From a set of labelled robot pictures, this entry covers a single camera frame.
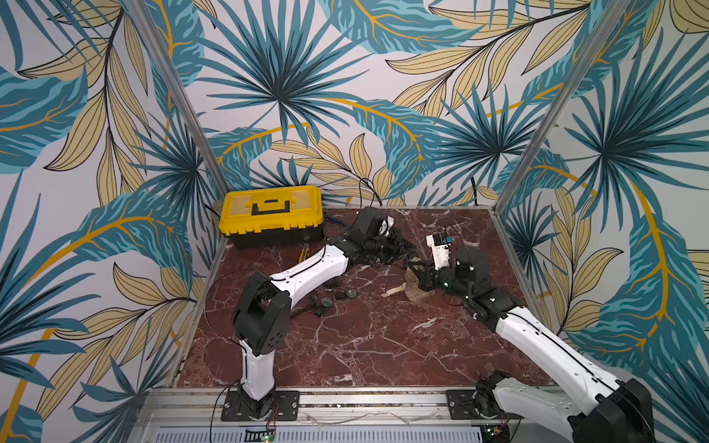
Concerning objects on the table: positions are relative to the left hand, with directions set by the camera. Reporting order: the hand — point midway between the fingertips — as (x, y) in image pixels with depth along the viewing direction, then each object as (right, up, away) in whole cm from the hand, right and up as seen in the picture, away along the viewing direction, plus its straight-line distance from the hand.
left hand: (420, 251), depth 77 cm
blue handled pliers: (-26, +11, +33) cm, 43 cm away
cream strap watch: (-5, -14, +17) cm, 23 cm away
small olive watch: (-20, -15, +17) cm, 30 cm away
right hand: (-2, -3, 0) cm, 4 cm away
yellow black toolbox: (-46, +11, +18) cm, 50 cm away
